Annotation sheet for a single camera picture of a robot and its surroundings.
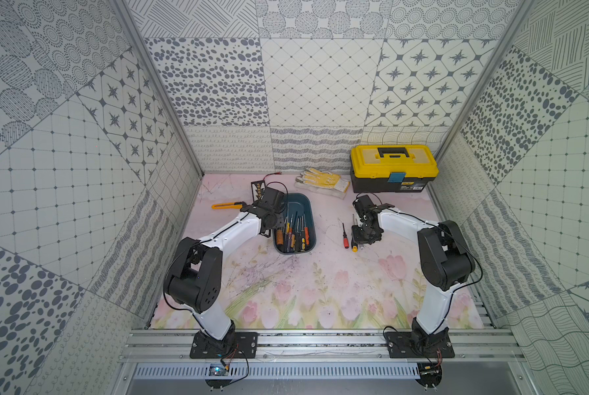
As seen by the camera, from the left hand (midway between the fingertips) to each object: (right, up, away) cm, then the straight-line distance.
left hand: (274, 214), depth 93 cm
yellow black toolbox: (+48, +19, +8) cm, 52 cm away
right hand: (+35, -11, +3) cm, 37 cm away
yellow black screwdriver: (+31, -13, +2) cm, 34 cm away
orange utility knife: (-23, +3, +14) cm, 27 cm away
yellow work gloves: (+21, +14, +25) cm, 35 cm away
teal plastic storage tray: (+9, +4, +8) cm, 13 cm away
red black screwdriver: (+28, -11, +5) cm, 31 cm away
